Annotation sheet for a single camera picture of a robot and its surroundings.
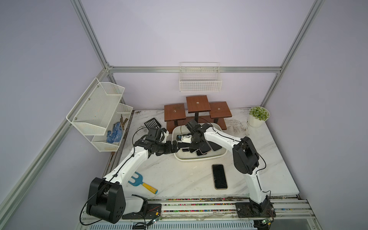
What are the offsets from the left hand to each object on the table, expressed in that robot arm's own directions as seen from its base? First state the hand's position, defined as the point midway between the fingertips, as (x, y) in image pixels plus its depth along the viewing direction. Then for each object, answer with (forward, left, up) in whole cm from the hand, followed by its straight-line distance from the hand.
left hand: (172, 150), depth 83 cm
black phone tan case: (-12, -28, -12) cm, 33 cm away
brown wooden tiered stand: (+26, -16, +10) cm, 32 cm away
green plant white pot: (+26, -58, +2) cm, 64 cm away
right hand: (+10, -13, -8) cm, 18 cm away
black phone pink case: (+7, -20, -8) cm, 23 cm away
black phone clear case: (+6, -4, +5) cm, 9 cm away
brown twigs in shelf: (+20, +35, +2) cm, 40 cm away
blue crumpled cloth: (+9, +36, +3) cm, 37 cm away
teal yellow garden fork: (-14, +20, -12) cm, 27 cm away
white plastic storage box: (+3, -5, -12) cm, 14 cm away
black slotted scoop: (+30, +19, -11) cm, 37 cm away
